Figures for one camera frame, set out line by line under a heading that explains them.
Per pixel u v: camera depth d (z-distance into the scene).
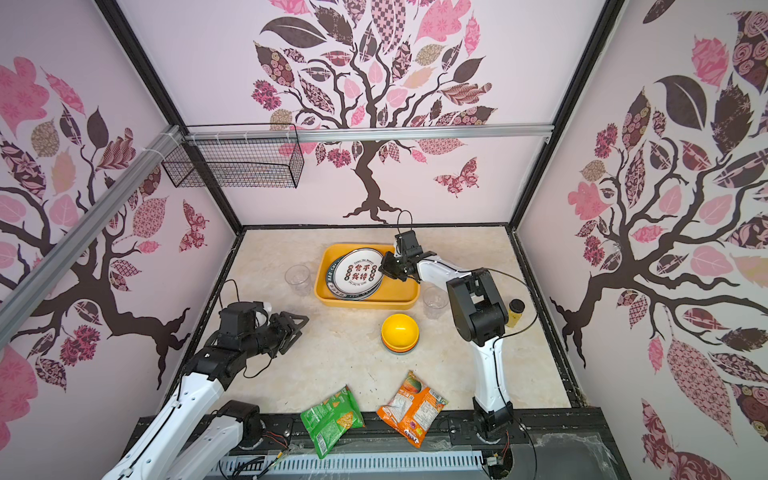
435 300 0.96
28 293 0.51
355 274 1.01
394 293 0.96
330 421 0.72
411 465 0.70
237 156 0.95
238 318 0.59
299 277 1.00
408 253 0.81
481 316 0.56
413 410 0.74
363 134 0.94
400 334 0.89
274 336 0.68
